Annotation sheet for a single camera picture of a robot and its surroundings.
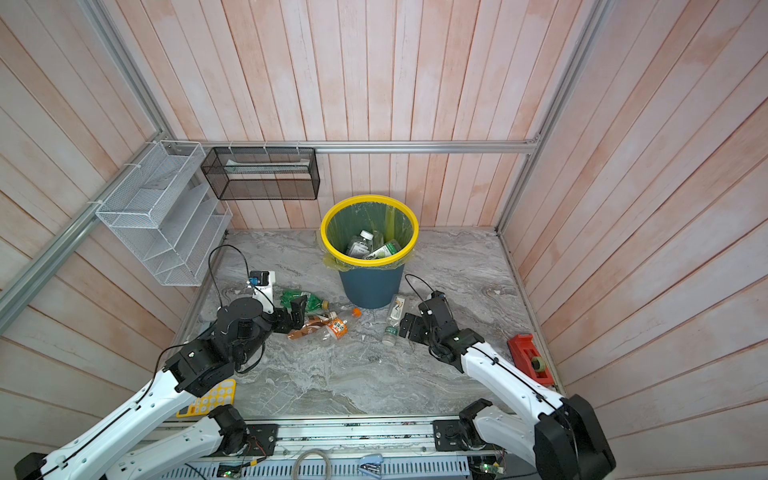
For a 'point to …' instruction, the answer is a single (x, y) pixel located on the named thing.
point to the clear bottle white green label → (391, 332)
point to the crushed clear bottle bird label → (396, 309)
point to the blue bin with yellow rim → (371, 283)
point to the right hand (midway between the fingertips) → (413, 325)
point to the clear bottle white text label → (363, 247)
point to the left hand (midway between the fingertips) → (289, 303)
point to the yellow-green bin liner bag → (347, 222)
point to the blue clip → (371, 465)
